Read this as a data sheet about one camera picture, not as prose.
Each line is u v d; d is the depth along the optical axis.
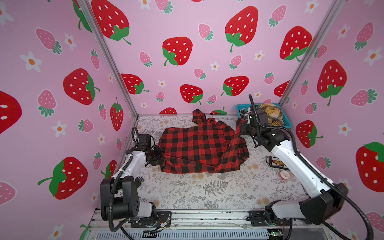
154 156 0.76
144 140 0.71
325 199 0.38
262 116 0.55
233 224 0.73
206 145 1.02
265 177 0.88
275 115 1.07
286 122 1.05
